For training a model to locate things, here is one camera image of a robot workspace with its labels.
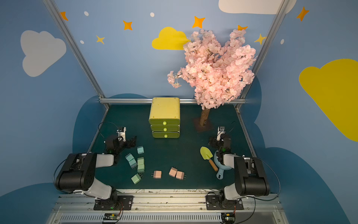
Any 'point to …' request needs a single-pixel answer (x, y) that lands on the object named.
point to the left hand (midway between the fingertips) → (129, 134)
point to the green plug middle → (141, 168)
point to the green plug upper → (141, 160)
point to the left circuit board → (111, 216)
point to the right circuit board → (228, 216)
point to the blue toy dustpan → (222, 168)
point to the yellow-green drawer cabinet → (164, 117)
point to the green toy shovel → (206, 155)
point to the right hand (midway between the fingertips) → (220, 135)
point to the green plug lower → (136, 178)
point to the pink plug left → (157, 174)
